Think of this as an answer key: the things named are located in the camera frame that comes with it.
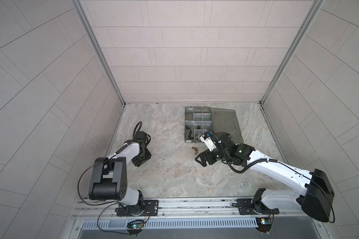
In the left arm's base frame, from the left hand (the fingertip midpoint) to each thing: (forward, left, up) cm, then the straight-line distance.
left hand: (148, 156), depth 91 cm
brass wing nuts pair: (+4, -29, +3) cm, 30 cm away
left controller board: (-35, -1, +6) cm, 35 cm away
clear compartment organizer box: (+27, -32, +2) cm, 42 cm away
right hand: (-6, -31, +14) cm, 35 cm away
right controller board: (-33, -60, +2) cm, 69 cm away
